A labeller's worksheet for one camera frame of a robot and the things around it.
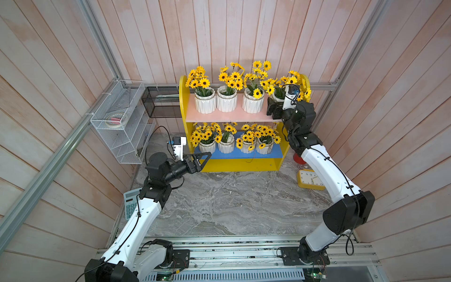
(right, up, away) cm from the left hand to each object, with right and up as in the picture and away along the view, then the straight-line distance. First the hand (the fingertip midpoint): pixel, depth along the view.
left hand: (207, 157), depth 69 cm
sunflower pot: (-2, +10, +15) cm, 18 cm away
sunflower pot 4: (+27, +10, +15) cm, 32 cm away
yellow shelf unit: (+12, -3, +25) cm, 28 cm away
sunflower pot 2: (+9, +5, +19) cm, 22 cm away
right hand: (+30, +26, +4) cm, 40 cm away
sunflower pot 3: (+18, +7, +17) cm, 26 cm away
